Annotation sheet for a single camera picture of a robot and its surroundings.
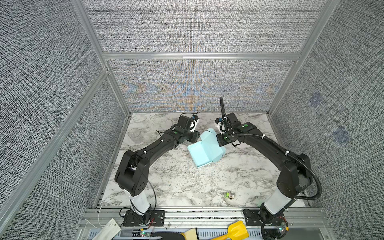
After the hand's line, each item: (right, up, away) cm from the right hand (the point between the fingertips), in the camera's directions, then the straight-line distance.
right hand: (218, 139), depth 87 cm
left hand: (-13, +3, +2) cm, 14 cm away
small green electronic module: (+4, -29, -9) cm, 30 cm away
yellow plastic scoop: (+5, -42, -17) cm, 45 cm away
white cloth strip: (-53, -41, -17) cm, 69 cm away
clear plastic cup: (-55, +2, +16) cm, 57 cm away
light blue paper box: (-6, -8, +7) cm, 12 cm away
